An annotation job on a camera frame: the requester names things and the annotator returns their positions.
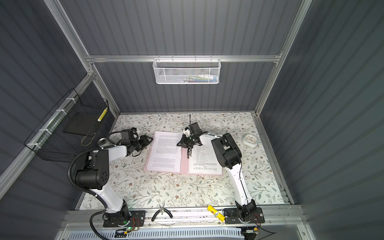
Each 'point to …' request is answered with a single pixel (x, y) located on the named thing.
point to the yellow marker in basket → (102, 114)
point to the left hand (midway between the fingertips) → (151, 139)
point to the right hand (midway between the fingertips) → (178, 145)
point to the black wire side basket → (51, 143)
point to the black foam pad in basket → (83, 123)
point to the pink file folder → (184, 162)
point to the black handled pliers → (161, 209)
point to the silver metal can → (103, 142)
